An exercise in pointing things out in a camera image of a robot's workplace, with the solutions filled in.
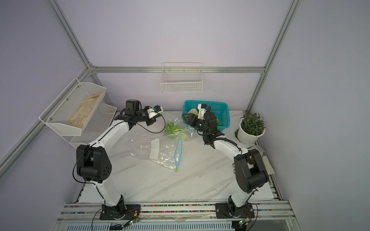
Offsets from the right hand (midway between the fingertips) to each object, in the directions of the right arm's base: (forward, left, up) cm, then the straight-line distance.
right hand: (185, 117), depth 85 cm
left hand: (+5, +17, -2) cm, 18 cm away
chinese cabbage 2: (-1, +10, -11) cm, 15 cm away
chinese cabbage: (+22, -6, -16) cm, 28 cm away
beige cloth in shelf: (-6, +56, +7) cm, 57 cm away
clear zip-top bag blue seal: (-11, +14, -17) cm, 24 cm away
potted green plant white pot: (-2, -42, -8) cm, 43 cm away
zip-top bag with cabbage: (+3, +3, -8) cm, 10 cm away
